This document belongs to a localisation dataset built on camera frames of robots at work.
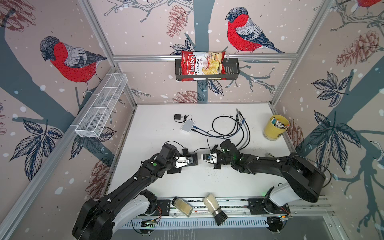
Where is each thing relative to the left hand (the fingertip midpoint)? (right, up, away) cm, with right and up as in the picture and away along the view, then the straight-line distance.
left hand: (178, 158), depth 82 cm
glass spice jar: (+6, -21, -12) cm, 25 cm away
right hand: (+14, -2, +2) cm, 14 cm away
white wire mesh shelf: (-41, +29, -3) cm, 51 cm away
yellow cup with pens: (+61, +18, +10) cm, 65 cm away
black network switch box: (+9, +1, -7) cm, 12 cm away
